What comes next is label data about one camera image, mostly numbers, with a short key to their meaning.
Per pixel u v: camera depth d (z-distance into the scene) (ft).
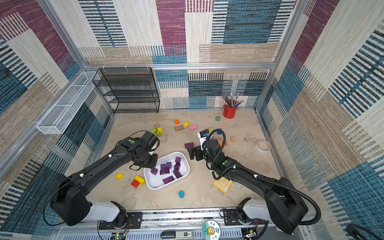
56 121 2.32
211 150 2.03
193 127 3.58
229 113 3.84
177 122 3.66
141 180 2.77
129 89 3.56
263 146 3.24
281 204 1.35
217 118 3.77
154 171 2.81
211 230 2.09
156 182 2.82
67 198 1.34
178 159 2.99
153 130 3.47
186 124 3.66
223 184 2.74
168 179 2.79
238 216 2.20
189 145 3.27
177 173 2.83
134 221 2.41
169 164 2.97
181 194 2.66
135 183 2.78
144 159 2.21
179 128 3.55
